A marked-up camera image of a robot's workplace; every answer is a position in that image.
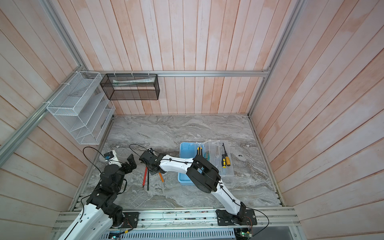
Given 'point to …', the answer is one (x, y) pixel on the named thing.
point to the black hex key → (148, 181)
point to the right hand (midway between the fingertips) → (155, 167)
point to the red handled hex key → (144, 177)
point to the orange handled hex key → (161, 177)
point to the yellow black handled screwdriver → (199, 150)
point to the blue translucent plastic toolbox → (218, 152)
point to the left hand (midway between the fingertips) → (126, 159)
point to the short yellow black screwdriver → (223, 161)
